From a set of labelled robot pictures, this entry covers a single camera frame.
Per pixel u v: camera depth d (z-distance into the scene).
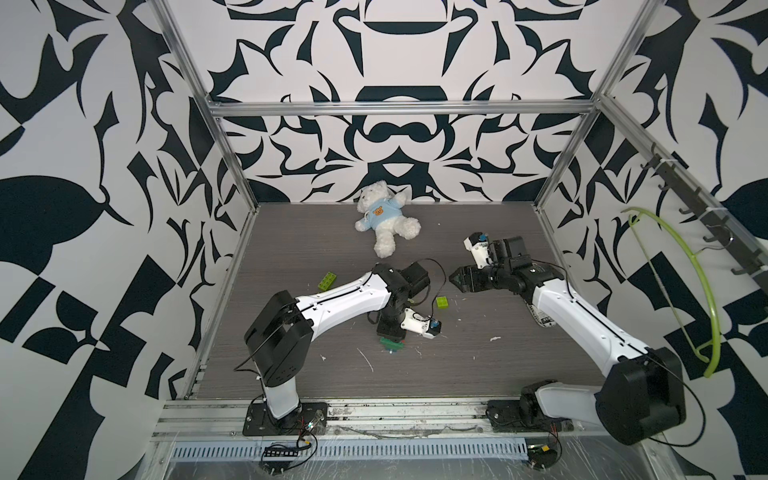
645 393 0.41
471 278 0.73
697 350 0.61
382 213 1.08
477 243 0.75
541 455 0.72
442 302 0.93
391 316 0.69
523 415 0.68
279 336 0.46
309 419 0.73
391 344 0.81
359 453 0.70
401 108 0.92
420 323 0.72
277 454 0.73
